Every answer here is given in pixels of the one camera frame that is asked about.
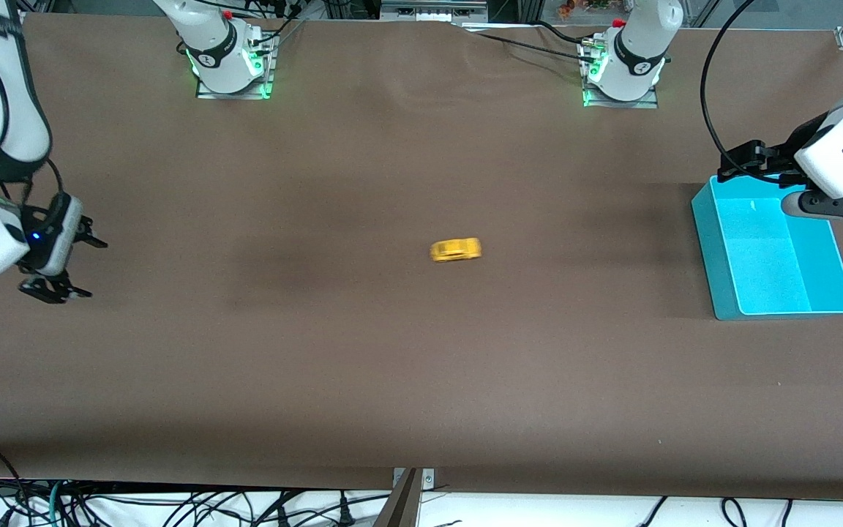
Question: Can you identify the black base cable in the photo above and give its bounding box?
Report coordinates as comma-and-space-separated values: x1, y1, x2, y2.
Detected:
246, 0, 309, 46

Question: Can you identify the metal table edge bracket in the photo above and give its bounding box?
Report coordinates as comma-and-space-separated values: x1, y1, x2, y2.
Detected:
376, 467, 437, 527

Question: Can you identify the aluminium frame rail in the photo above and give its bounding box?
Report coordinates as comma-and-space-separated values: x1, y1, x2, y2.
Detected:
380, 0, 490, 23

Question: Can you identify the thin black camera cable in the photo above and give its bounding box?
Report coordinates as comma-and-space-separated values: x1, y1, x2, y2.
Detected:
23, 155, 65, 212

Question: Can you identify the teal plastic bin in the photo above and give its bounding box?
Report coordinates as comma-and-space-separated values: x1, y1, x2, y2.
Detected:
691, 176, 843, 321

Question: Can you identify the yellow toy beetle car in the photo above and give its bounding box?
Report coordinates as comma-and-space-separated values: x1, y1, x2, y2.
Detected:
429, 236, 483, 264

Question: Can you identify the black table cable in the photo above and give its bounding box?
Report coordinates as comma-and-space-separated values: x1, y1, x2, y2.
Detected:
533, 20, 599, 45
465, 28, 591, 65

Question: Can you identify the long black arm cable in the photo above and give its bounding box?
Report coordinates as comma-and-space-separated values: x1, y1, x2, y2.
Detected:
699, 0, 759, 176

